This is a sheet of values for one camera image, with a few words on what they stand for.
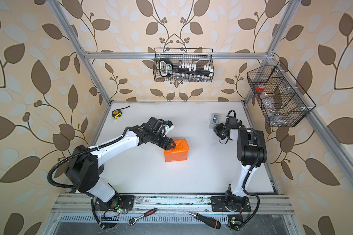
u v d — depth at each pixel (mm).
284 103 734
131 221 687
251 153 526
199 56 911
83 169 440
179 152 796
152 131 700
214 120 1048
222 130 934
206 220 690
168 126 770
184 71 839
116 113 1107
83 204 765
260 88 882
